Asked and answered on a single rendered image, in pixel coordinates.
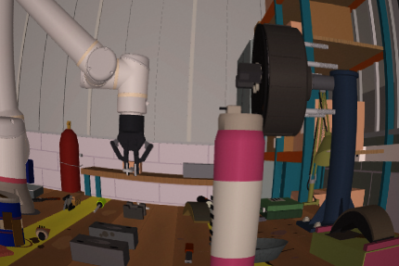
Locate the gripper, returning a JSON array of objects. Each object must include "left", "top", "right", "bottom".
[{"left": 109, "top": 113, "right": 155, "bottom": 171}]

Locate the grey rack block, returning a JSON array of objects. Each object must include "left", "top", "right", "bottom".
[
  {"left": 88, "top": 221, "right": 139, "bottom": 250},
  {"left": 69, "top": 234, "right": 131, "bottom": 266}
]

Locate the olive brown brake shoe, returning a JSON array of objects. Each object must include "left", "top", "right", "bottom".
[{"left": 182, "top": 201, "right": 213, "bottom": 224}]

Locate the dark grey adjuster square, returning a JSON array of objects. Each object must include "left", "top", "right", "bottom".
[{"left": 235, "top": 61, "right": 264, "bottom": 94}]

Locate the dark brown brake drum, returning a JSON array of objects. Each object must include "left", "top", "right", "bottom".
[{"left": 251, "top": 22, "right": 313, "bottom": 138}]

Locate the silver wheel stud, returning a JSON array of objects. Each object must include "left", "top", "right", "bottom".
[
  {"left": 306, "top": 61, "right": 340, "bottom": 70},
  {"left": 303, "top": 108, "right": 337, "bottom": 117},
  {"left": 303, "top": 41, "right": 329, "bottom": 51}
]

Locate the green and pink tray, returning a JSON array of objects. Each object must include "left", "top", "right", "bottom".
[{"left": 309, "top": 224, "right": 399, "bottom": 266}]

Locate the dark brown brake shoe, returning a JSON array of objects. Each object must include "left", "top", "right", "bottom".
[{"left": 328, "top": 205, "right": 395, "bottom": 245}]

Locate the small orange box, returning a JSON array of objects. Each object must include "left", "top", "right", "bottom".
[{"left": 128, "top": 159, "right": 144, "bottom": 175}]

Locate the wooden shelf with teal legs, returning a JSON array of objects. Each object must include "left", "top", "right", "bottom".
[{"left": 80, "top": 166, "right": 216, "bottom": 198}]

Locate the small dark grey block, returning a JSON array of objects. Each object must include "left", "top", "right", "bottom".
[{"left": 122, "top": 202, "right": 148, "bottom": 221}]

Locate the red gas cylinder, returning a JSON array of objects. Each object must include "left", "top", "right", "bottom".
[{"left": 58, "top": 120, "right": 83, "bottom": 194}]

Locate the small black and grey tool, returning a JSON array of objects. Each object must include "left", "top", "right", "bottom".
[{"left": 61, "top": 194, "right": 78, "bottom": 211}]

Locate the blue canister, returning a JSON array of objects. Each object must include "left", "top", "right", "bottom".
[{"left": 25, "top": 158, "right": 35, "bottom": 184}]

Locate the small grey box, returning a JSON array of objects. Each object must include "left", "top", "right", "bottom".
[{"left": 27, "top": 184, "right": 45, "bottom": 199}]

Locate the pink and cream spray can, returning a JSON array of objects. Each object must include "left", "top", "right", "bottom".
[{"left": 209, "top": 104, "right": 266, "bottom": 266}]

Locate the small red and black tool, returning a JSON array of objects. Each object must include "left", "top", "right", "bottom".
[{"left": 184, "top": 242, "right": 195, "bottom": 264}]

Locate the small brown round part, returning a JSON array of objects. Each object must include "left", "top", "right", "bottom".
[{"left": 34, "top": 225, "right": 52, "bottom": 240}]

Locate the grey backing plate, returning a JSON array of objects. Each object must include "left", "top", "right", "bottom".
[{"left": 236, "top": 38, "right": 254, "bottom": 116}]

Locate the green flat box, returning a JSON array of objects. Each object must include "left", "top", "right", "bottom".
[{"left": 259, "top": 196, "right": 305, "bottom": 222}]

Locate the grey round pan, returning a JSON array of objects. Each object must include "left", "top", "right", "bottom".
[{"left": 252, "top": 236, "right": 290, "bottom": 265}]

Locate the olive green lamp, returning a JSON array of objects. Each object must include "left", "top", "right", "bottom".
[{"left": 307, "top": 132, "right": 334, "bottom": 203}]

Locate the grey hub spindle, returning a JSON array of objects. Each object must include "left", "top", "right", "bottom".
[{"left": 309, "top": 72, "right": 337, "bottom": 91}]

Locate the navy blue stand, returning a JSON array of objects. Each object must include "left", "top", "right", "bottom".
[{"left": 295, "top": 70, "right": 360, "bottom": 234}]

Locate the light wooden plank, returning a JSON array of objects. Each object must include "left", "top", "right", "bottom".
[{"left": 354, "top": 148, "right": 386, "bottom": 163}]

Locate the large brown cardboard box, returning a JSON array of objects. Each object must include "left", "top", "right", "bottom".
[{"left": 307, "top": 0, "right": 355, "bottom": 43}]

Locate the green handled screwdriver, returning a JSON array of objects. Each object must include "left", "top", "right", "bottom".
[{"left": 92, "top": 198, "right": 108, "bottom": 215}]

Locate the black and yellow striped post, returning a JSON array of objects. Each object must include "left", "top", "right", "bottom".
[{"left": 207, "top": 195, "right": 215, "bottom": 247}]

